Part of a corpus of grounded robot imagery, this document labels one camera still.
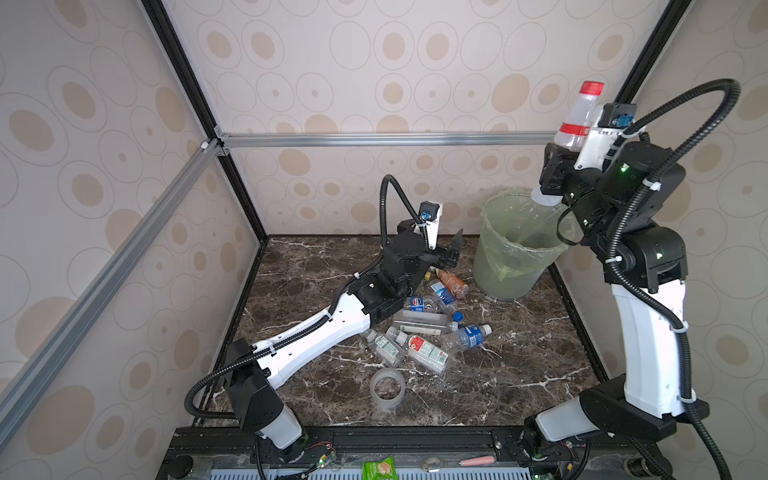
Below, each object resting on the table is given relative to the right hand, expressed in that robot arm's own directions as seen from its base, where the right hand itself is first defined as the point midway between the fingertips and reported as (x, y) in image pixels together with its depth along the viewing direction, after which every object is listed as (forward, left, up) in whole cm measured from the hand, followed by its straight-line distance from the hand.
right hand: (563, 145), depth 52 cm
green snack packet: (-42, +34, -56) cm, 78 cm away
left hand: (-2, +17, -16) cm, 23 cm away
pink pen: (-40, +10, -58) cm, 71 cm away
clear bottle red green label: (-14, +23, -53) cm, 60 cm away
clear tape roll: (-20, +32, -56) cm, 67 cm away
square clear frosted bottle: (-3, +17, -57) cm, 59 cm away
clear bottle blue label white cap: (-10, +8, -54) cm, 55 cm away
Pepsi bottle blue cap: (+2, +20, -54) cm, 58 cm away
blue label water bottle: (+5, +13, -54) cm, 56 cm away
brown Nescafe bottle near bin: (+10, +10, -54) cm, 55 cm away
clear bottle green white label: (-14, +31, -53) cm, 63 cm away
